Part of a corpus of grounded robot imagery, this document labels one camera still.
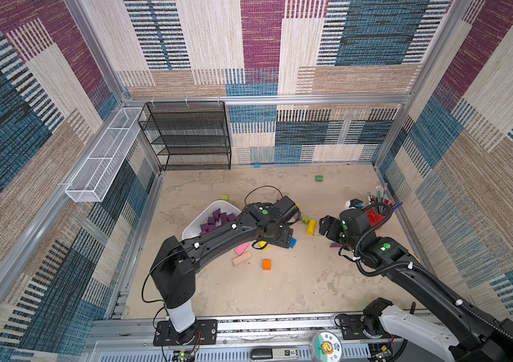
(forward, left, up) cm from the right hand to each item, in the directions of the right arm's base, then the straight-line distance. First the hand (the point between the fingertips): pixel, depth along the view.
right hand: (331, 228), depth 80 cm
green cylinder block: (+37, -5, -14) cm, 40 cm away
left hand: (-2, +18, -3) cm, 18 cm away
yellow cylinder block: (+9, +4, -14) cm, 17 cm away
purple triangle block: (+16, +44, -13) cm, 49 cm away
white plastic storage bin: (+6, +51, -8) cm, 52 cm away
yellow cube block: (-10, +24, +9) cm, 27 cm away
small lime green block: (+12, +6, -13) cm, 18 cm away
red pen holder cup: (+9, -20, -8) cm, 23 cm away
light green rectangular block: (+25, +42, -14) cm, 50 cm away
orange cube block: (-7, +23, -15) cm, 28 cm away
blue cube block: (+2, +12, -15) cm, 19 cm away
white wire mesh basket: (+7, +77, +19) cm, 79 cm away
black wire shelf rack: (+48, +58, +5) cm, 76 cm away
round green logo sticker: (-34, +7, -7) cm, 35 cm away
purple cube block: (+12, +46, -13) cm, 50 cm away
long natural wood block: (-4, +33, -15) cm, 36 cm away
